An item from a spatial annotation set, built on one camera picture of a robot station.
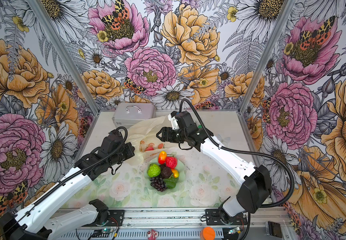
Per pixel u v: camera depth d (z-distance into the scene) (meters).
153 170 0.80
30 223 0.39
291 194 0.42
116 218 0.74
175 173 0.84
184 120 0.57
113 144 0.56
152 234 0.66
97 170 0.51
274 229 0.70
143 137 0.76
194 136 0.55
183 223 0.74
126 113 1.00
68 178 0.46
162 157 0.85
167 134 0.66
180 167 0.87
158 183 0.78
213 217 0.74
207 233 0.62
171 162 0.85
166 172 0.80
